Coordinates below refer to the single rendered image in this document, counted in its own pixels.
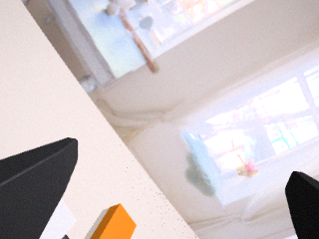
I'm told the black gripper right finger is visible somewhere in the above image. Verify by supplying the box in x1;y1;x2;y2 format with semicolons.
284;171;319;239

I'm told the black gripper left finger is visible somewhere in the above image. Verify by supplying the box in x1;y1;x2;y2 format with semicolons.
0;136;79;239

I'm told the orange rectangular block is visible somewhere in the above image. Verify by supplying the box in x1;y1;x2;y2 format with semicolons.
91;203;137;239

